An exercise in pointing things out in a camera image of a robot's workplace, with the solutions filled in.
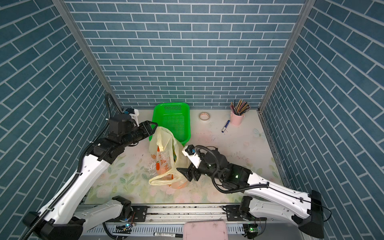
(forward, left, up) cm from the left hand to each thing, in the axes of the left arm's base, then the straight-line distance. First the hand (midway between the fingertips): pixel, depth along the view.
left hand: (156, 125), depth 71 cm
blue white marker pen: (+21, -41, -29) cm, 55 cm away
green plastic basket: (+33, -4, -30) cm, 45 cm away
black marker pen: (-40, -6, -31) cm, 51 cm away
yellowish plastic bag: (-7, -3, -17) cm, 19 cm away
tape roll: (+34, -26, -30) cm, 52 cm away
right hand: (-15, -12, -5) cm, 20 cm away
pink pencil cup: (+25, -49, -26) cm, 61 cm away
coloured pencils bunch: (+30, -52, -18) cm, 63 cm away
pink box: (-39, -23, -28) cm, 54 cm away
